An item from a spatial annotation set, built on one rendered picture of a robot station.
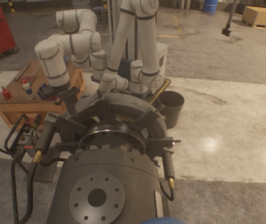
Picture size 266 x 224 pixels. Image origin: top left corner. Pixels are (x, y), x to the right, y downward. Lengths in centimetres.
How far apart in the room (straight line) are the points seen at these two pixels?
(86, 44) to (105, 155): 50
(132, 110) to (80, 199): 54
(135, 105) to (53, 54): 52
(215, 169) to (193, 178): 27
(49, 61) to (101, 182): 50
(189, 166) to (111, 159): 120
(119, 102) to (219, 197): 131
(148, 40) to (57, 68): 73
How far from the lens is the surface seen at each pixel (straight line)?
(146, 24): 121
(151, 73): 138
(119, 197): 70
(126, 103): 97
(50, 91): 74
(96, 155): 85
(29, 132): 173
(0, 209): 203
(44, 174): 197
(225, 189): 192
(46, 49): 67
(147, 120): 102
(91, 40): 77
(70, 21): 132
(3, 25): 476
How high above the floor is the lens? 159
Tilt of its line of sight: 43 degrees down
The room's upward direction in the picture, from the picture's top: straight up
